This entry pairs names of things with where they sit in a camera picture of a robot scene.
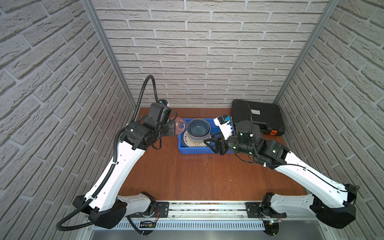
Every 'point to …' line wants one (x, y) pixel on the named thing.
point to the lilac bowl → (198, 134)
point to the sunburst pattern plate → (190, 143)
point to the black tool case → (266, 114)
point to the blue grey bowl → (198, 128)
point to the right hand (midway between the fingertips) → (209, 138)
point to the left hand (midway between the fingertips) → (171, 122)
